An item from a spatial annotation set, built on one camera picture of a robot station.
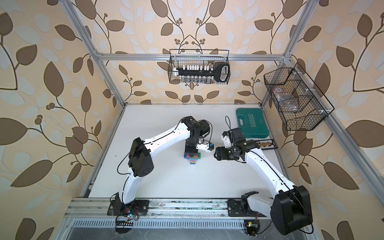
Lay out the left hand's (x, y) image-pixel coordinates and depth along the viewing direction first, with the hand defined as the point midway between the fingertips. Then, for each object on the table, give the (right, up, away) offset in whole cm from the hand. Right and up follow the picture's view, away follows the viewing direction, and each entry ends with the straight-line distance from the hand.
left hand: (192, 152), depth 83 cm
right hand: (+16, -2, 0) cm, 16 cm away
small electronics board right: (+29, -35, -11) cm, 47 cm away
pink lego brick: (0, -7, +7) cm, 10 cm away
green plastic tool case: (+42, +16, +20) cm, 48 cm away
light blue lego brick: (0, -5, +2) cm, 5 cm away
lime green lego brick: (0, -8, +6) cm, 10 cm away
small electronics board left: (-34, -33, -9) cm, 48 cm away
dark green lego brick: (+3, -3, -1) cm, 4 cm away
